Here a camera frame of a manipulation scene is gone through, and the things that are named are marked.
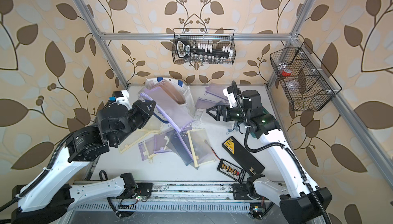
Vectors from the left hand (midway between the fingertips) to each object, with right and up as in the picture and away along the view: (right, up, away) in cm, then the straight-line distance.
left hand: (155, 100), depth 57 cm
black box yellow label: (+38, -28, +30) cm, 56 cm away
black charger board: (+33, -37, +22) cm, 54 cm away
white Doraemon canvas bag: (+8, +6, +32) cm, 34 cm away
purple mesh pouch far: (+30, +8, +63) cm, 70 cm away
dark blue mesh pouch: (+4, -25, +31) cm, 40 cm away
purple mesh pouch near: (+18, -2, +55) cm, 58 cm away
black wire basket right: (+75, +9, +26) cm, 80 cm away
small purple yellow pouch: (-9, -26, +32) cm, 42 cm away
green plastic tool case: (+49, -21, +37) cm, 65 cm away
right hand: (+23, -5, +12) cm, 26 cm away
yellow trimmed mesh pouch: (+17, -27, +29) cm, 43 cm away
